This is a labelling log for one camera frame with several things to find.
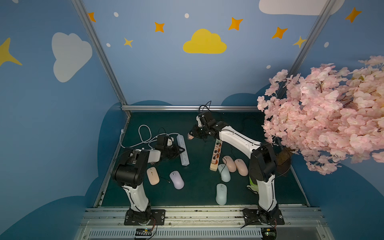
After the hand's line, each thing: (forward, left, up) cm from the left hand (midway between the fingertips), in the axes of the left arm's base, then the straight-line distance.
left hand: (183, 148), depth 97 cm
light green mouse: (-14, -25, 0) cm, 29 cm away
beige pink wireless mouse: (-19, +17, -1) cm, 25 cm away
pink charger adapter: (+2, -4, +11) cm, 12 cm away
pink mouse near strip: (-9, -30, -1) cm, 31 cm away
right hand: (+5, -5, +13) cm, 15 cm away
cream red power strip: (-11, -19, 0) cm, 22 cm away
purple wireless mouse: (-20, +3, -2) cm, 21 cm away
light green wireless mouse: (-28, -22, 0) cm, 36 cm away
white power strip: (-5, -1, +1) cm, 5 cm away
